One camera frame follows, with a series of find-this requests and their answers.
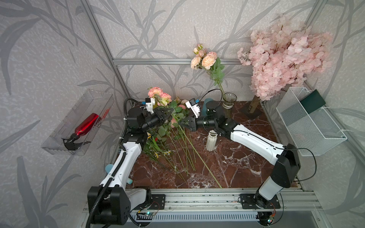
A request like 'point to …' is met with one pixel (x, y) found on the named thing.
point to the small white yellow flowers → (168, 152)
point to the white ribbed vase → (211, 143)
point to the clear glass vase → (229, 98)
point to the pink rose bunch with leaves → (180, 110)
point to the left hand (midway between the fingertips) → (173, 110)
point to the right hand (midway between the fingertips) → (179, 122)
